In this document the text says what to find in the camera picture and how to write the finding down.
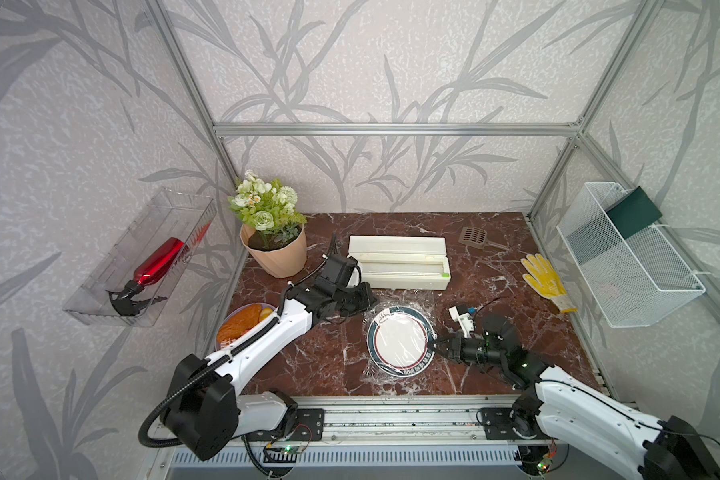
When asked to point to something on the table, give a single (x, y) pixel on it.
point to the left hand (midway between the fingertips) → (381, 302)
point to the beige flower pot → (279, 263)
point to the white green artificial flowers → (265, 209)
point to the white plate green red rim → (399, 341)
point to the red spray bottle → (127, 301)
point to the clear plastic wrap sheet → (430, 304)
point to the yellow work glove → (546, 282)
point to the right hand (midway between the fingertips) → (427, 346)
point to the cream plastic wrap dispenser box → (402, 262)
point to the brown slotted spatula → (477, 238)
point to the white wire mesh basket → (637, 281)
